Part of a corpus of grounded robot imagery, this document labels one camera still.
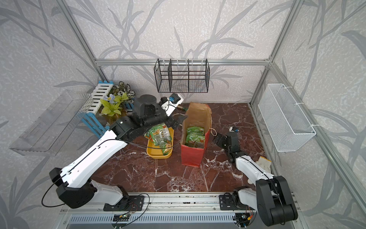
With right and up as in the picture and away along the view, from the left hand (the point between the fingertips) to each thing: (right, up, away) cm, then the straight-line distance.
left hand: (181, 108), depth 64 cm
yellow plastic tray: (-19, -28, +28) cm, 44 cm away
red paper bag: (+9, -3, +29) cm, 31 cm away
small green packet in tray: (-12, -25, +27) cm, 38 cm away
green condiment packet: (-17, -17, +32) cm, 40 cm away
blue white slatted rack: (-53, -5, +17) cm, 56 cm away
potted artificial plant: (-44, +2, +24) cm, 50 cm away
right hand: (+23, -17, +26) cm, 38 cm away
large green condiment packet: (+7, -20, +30) cm, 37 cm away
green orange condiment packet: (+7, -15, +33) cm, 37 cm away
